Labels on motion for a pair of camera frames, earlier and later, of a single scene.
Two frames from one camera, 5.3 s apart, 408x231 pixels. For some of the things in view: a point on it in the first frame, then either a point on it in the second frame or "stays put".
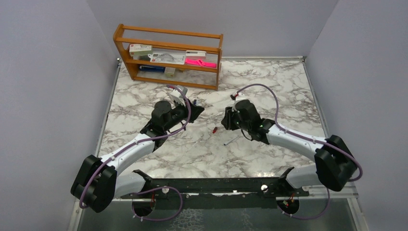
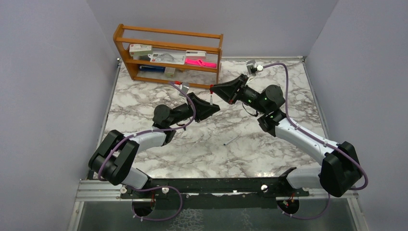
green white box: [140, 51] stays put
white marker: [231, 140] stays put
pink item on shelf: [194, 61] stays put
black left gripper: [195, 111] -> [203, 109]
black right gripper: [227, 120] -> [228, 90]
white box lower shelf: [169, 72] stays put
